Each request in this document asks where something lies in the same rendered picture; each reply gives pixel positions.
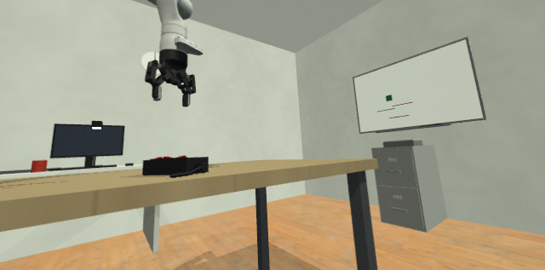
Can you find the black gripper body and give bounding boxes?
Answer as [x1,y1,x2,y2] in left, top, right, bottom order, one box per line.
[158,49,187,85]

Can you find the black power strip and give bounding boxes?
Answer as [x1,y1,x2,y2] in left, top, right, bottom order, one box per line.
[142,156,209,178]

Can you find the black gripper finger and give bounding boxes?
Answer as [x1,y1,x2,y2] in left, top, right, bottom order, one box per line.
[145,60,176,101]
[177,72,196,107]

